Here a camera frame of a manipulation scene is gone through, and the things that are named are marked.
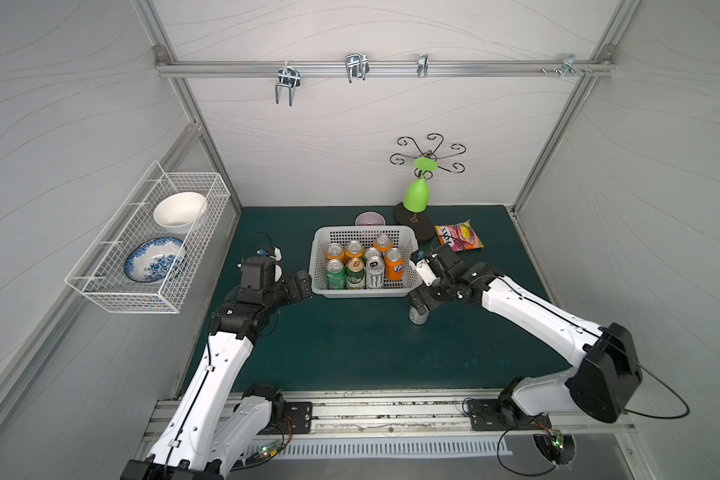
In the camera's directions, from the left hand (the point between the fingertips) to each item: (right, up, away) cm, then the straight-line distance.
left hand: (297, 281), depth 76 cm
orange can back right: (+23, +9, +20) cm, 32 cm away
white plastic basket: (+31, +11, +26) cm, 42 cm away
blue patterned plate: (-29, +7, -11) cm, 32 cm away
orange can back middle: (+14, +8, +19) cm, 25 cm away
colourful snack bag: (+52, +11, +32) cm, 62 cm away
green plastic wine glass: (+34, +25, +19) cm, 46 cm away
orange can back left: (+8, +7, +17) cm, 20 cm away
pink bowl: (+19, +19, +35) cm, 44 cm away
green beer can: (+15, 0, +14) cm, 21 cm away
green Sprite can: (+9, 0, +13) cm, 16 cm away
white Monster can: (+33, -13, +11) cm, 37 cm away
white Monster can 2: (+20, +1, +10) cm, 23 cm away
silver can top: (+20, +7, +17) cm, 27 cm away
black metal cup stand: (+39, +16, +38) cm, 57 cm away
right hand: (+34, -3, +6) cm, 35 cm away
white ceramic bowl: (-28, +18, -4) cm, 33 cm away
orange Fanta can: (+27, +4, +16) cm, 32 cm away
